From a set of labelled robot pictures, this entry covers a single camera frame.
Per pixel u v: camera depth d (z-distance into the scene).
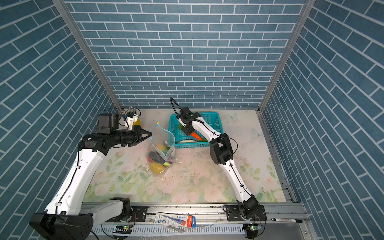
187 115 0.82
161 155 0.70
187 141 0.96
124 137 0.59
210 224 0.71
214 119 1.06
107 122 0.53
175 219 0.71
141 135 0.64
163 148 0.83
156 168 0.84
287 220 0.72
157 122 0.77
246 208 0.64
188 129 0.92
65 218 0.36
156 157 0.83
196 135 1.02
